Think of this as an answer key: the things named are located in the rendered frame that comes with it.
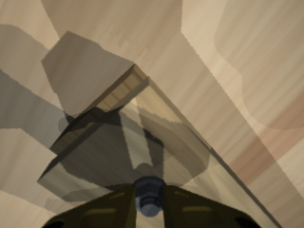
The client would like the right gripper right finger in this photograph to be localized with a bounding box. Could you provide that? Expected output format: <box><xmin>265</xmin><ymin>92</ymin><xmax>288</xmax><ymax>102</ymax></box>
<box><xmin>162</xmin><ymin>185</ymin><xmax>254</xmax><ymax>228</ymax></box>

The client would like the light wooden plank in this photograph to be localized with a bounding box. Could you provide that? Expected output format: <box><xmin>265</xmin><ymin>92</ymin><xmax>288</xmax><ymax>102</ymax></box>
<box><xmin>50</xmin><ymin>64</ymin><xmax>147</xmax><ymax>155</ymax></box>

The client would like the dark grey hex nut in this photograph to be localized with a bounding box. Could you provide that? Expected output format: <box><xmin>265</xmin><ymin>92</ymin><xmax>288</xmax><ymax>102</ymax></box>
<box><xmin>132</xmin><ymin>176</ymin><xmax>167</xmax><ymax>212</ymax></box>

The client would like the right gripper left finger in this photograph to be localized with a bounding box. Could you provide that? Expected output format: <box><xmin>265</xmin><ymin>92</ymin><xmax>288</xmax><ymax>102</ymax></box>
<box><xmin>42</xmin><ymin>186</ymin><xmax>137</xmax><ymax>228</ymax></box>

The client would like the light wooden slat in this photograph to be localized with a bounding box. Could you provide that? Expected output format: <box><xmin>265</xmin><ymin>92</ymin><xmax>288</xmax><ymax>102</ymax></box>
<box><xmin>37</xmin><ymin>76</ymin><xmax>283</xmax><ymax>228</ymax></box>

